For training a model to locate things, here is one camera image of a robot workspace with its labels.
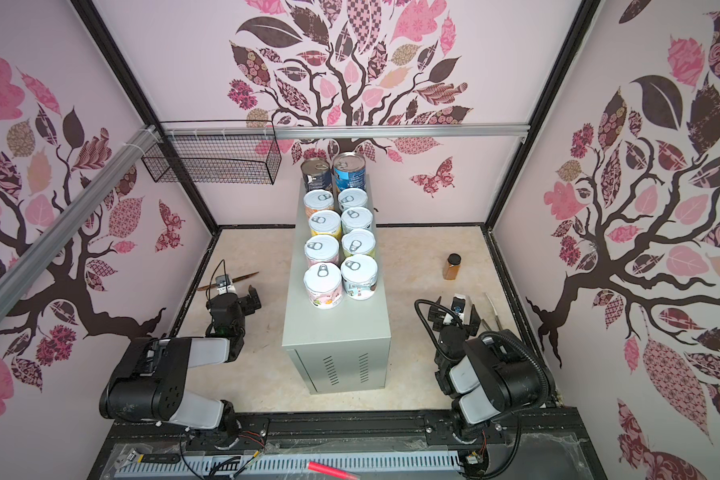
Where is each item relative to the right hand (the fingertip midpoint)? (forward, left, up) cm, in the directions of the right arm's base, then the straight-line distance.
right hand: (459, 301), depth 86 cm
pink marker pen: (-39, +37, -10) cm, 55 cm away
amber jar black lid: (+15, -1, -3) cm, 15 cm away
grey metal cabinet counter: (-21, +32, +19) cm, 43 cm away
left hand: (+6, +68, -3) cm, 69 cm away
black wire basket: (+65, +91, +8) cm, 112 cm away
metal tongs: (0, -13, -8) cm, 16 cm away
